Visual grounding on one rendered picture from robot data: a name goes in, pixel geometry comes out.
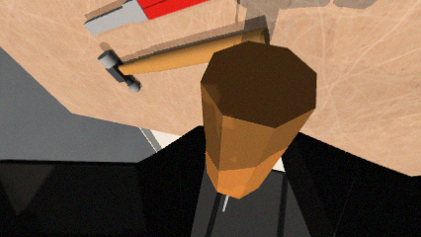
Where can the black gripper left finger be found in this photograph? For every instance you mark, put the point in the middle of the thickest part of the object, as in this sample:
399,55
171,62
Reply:
156,197

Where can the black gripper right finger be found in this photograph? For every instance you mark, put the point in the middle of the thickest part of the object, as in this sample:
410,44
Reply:
340,194

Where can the orange-brown handled ball-peen hammer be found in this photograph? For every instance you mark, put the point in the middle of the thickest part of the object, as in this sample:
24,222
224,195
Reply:
176,58

